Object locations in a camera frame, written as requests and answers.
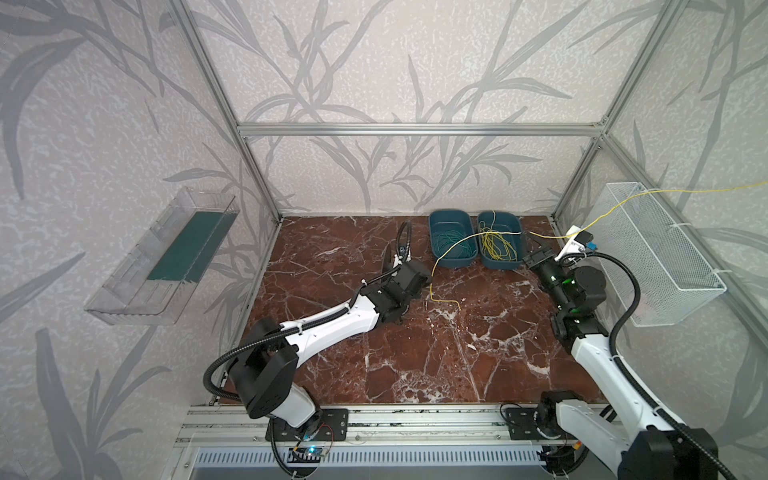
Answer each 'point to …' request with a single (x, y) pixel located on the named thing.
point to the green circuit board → (304, 455)
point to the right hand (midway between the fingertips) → (523, 225)
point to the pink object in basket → (640, 308)
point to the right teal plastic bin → (500, 221)
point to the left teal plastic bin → (447, 227)
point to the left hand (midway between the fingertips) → (414, 266)
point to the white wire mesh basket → (629, 224)
